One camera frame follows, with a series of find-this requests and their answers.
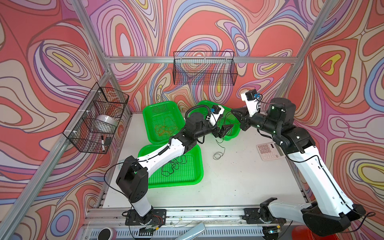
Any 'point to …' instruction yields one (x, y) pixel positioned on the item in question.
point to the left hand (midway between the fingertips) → (229, 119)
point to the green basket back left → (161, 121)
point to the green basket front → (186, 170)
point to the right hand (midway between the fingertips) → (233, 114)
